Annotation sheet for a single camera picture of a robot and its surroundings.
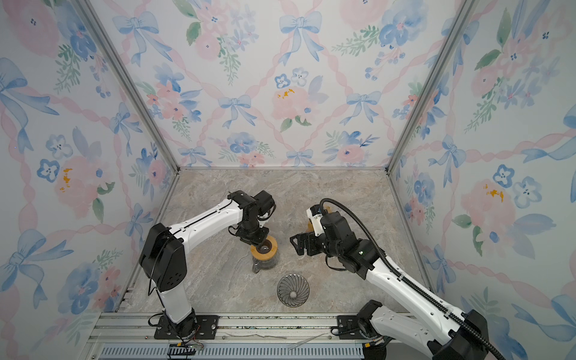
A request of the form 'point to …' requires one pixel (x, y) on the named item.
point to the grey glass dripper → (292, 290)
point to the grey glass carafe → (258, 264)
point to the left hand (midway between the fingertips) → (259, 243)
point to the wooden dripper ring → (268, 256)
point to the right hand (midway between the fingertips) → (300, 235)
